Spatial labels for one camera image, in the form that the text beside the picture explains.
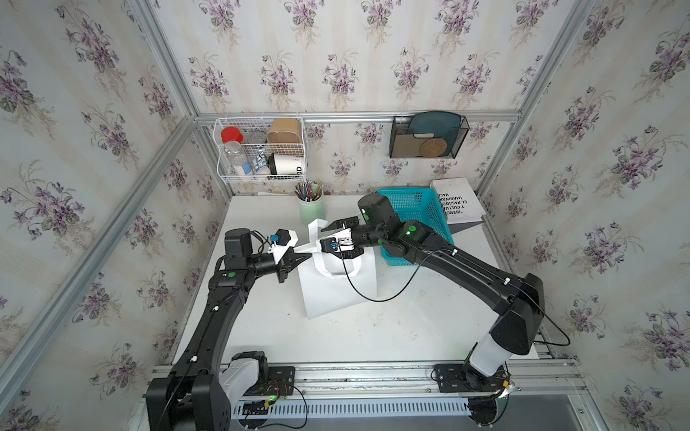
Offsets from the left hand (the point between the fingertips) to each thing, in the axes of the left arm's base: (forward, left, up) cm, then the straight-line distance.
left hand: (311, 256), depth 73 cm
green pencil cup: (+30, +3, -14) cm, 33 cm away
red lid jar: (+42, +30, +11) cm, 53 cm away
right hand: (+4, -5, +6) cm, 9 cm away
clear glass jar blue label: (+35, +27, +6) cm, 44 cm away
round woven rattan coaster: (+42, -42, +7) cm, 60 cm away
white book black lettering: (+35, -57, -13) cm, 68 cm away
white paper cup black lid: (+35, +12, +4) cm, 37 cm away
